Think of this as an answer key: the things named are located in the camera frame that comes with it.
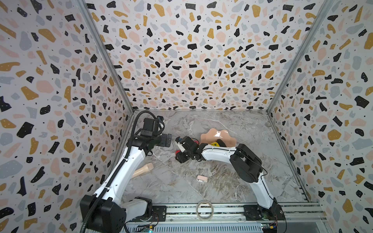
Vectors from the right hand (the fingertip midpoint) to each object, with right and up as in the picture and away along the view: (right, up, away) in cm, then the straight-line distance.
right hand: (178, 156), depth 93 cm
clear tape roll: (+20, -25, -18) cm, 36 cm away
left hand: (-7, +14, -13) cm, 20 cm away
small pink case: (+15, -12, -8) cm, 20 cm away
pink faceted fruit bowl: (+23, +13, +10) cm, 28 cm away
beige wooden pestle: (-19, -6, -7) cm, 22 cm away
